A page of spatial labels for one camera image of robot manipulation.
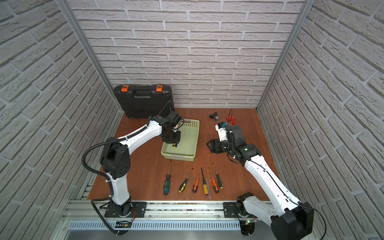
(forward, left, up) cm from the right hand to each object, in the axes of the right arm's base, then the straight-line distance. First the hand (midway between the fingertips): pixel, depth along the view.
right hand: (213, 142), depth 77 cm
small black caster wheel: (+34, -8, -19) cm, 40 cm away
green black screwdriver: (-15, +26, -17) cm, 35 cm away
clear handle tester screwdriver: (-19, +3, -19) cm, 27 cm away
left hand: (+9, +19, -10) cm, 23 cm away
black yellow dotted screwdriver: (+5, +21, -9) cm, 24 cm away
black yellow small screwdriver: (-15, -3, -18) cm, 24 cm away
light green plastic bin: (+8, +15, -21) cm, 27 cm away
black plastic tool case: (+35, +40, 0) cm, 54 cm away
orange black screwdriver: (-17, +11, -18) cm, 27 cm away
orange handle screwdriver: (-17, 0, -18) cm, 25 cm away
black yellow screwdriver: (-14, +17, -19) cm, 29 cm away
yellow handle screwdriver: (-17, +5, -19) cm, 26 cm away
